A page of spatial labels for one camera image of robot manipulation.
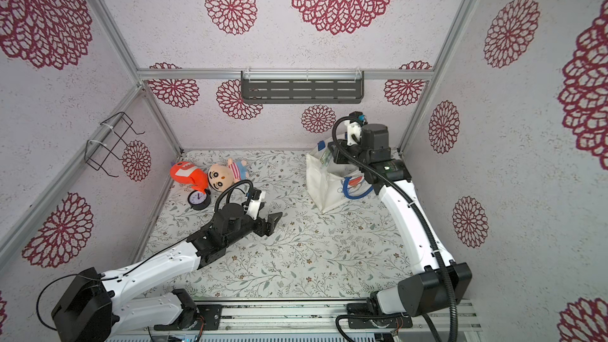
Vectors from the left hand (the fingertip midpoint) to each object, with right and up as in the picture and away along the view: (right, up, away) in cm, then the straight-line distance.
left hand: (272, 210), depth 80 cm
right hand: (+19, +22, -8) cm, 30 cm away
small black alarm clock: (-33, +1, +18) cm, 38 cm away
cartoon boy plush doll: (-24, +10, +20) cm, 33 cm away
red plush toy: (-41, +13, +22) cm, 48 cm away
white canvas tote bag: (+20, +8, +7) cm, 22 cm away
